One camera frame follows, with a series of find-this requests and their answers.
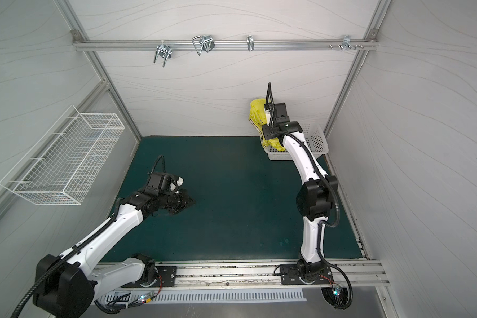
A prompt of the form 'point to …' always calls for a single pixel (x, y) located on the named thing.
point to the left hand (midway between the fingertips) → (197, 202)
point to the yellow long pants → (258, 114)
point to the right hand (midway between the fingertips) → (271, 125)
